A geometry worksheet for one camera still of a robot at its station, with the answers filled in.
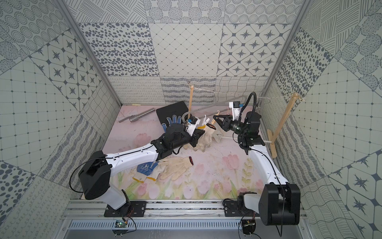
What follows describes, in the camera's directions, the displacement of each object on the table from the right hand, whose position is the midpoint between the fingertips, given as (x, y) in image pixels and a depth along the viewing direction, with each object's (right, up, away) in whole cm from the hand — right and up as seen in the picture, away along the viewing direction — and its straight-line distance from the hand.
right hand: (214, 118), depth 75 cm
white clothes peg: (-5, -2, 0) cm, 5 cm away
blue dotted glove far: (-19, -3, -11) cm, 22 cm away
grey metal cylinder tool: (-56, 0, +34) cm, 65 cm away
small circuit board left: (-47, -52, -4) cm, 70 cm away
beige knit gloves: (-22, -29, +13) cm, 39 cm away
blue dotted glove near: (-37, -30, +11) cm, 49 cm away
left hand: (-3, -8, -2) cm, 9 cm away
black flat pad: (-23, +7, +36) cm, 44 cm away
